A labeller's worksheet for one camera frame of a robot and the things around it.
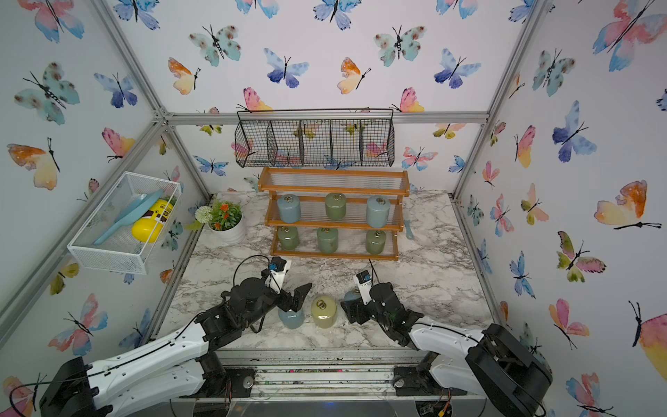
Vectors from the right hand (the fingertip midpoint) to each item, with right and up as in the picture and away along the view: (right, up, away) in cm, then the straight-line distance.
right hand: (353, 296), depth 85 cm
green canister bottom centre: (-9, +17, +11) cm, 23 cm away
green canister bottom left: (-23, +18, +11) cm, 32 cm away
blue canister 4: (+8, +28, +1) cm, 29 cm away
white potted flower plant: (-46, +24, +10) cm, 53 cm away
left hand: (-16, +8, -8) cm, 19 cm away
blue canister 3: (-21, +29, +2) cm, 36 cm away
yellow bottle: (-56, +23, -14) cm, 62 cm away
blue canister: (-19, -5, -5) cm, 21 cm away
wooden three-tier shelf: (-18, +41, +34) cm, 56 cm away
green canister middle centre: (-6, +30, +4) cm, 31 cm away
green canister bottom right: (+8, +17, +11) cm, 22 cm away
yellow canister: (-9, -2, -6) cm, 11 cm away
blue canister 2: (-1, +1, -3) cm, 3 cm away
